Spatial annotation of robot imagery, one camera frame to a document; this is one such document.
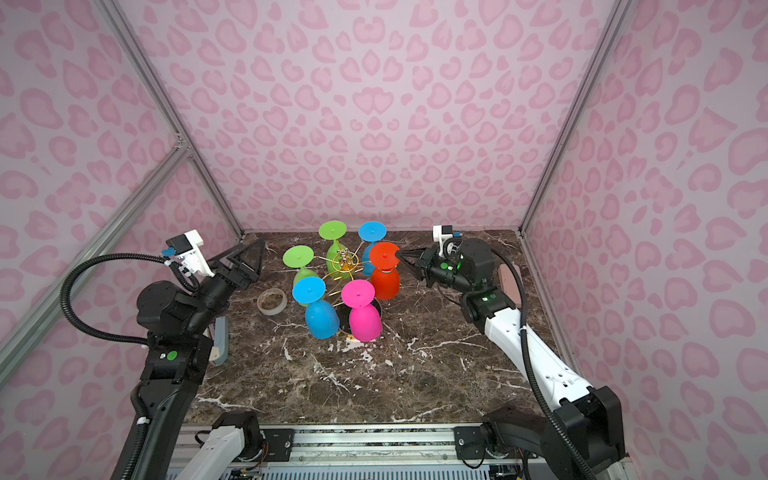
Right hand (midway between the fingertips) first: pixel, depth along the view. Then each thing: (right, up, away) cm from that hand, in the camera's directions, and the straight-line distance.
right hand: (397, 254), depth 67 cm
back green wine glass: (-17, +7, +13) cm, 22 cm away
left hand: (-29, +3, -6) cm, 30 cm away
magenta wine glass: (-8, -16, +4) cm, 18 cm away
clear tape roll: (-42, -16, +34) cm, 56 cm away
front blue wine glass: (-18, -16, +6) cm, 25 cm away
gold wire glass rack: (-13, -2, +6) cm, 14 cm away
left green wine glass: (-24, -1, +7) cm, 25 cm away
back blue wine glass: (-6, +6, +12) cm, 15 cm away
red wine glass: (-3, -5, +9) cm, 11 cm away
